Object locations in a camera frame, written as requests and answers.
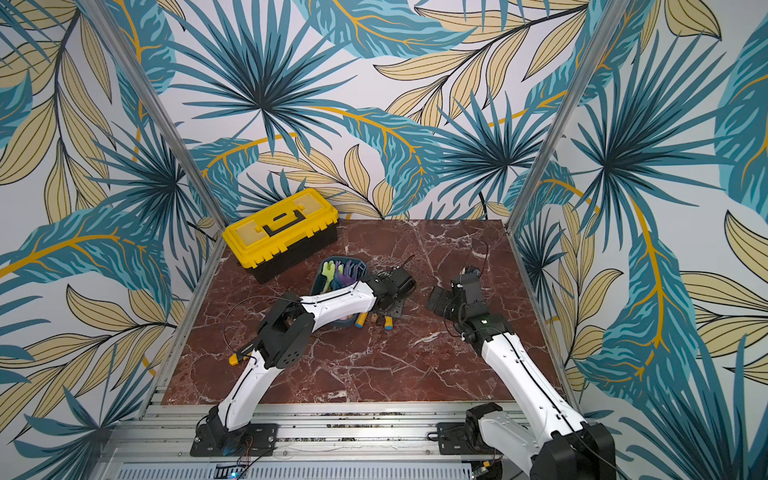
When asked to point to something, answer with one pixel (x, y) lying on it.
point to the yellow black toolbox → (284, 234)
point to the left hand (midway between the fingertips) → (391, 310)
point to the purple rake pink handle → (350, 276)
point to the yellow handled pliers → (235, 358)
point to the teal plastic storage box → (319, 282)
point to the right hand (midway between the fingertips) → (445, 298)
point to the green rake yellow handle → (389, 323)
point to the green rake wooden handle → (328, 270)
